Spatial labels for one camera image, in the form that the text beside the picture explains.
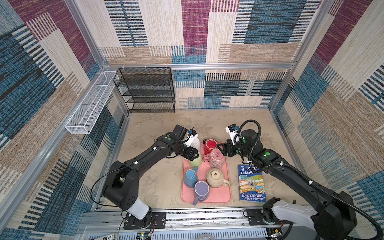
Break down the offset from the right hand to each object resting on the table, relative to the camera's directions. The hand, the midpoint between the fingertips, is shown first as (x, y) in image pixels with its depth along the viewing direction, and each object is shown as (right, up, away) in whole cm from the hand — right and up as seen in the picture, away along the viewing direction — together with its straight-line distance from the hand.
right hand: (223, 145), depth 79 cm
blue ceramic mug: (-17, -16, -2) cm, 23 cm away
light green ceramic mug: (-13, -11, +7) cm, 19 cm away
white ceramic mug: (-14, 0, +10) cm, 17 cm away
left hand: (-15, -4, +6) cm, 17 cm away
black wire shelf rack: (-50, +36, +31) cm, 69 cm away
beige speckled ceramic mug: (-4, -17, -1) cm, 17 cm away
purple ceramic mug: (-11, -21, -4) cm, 25 cm away
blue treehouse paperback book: (+16, -21, +2) cm, 27 cm away
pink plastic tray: (-18, -26, +1) cm, 32 cm away
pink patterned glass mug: (-3, -8, +3) cm, 9 cm away
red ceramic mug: (-6, -1, +10) cm, 12 cm away
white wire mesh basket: (-67, +13, -9) cm, 69 cm away
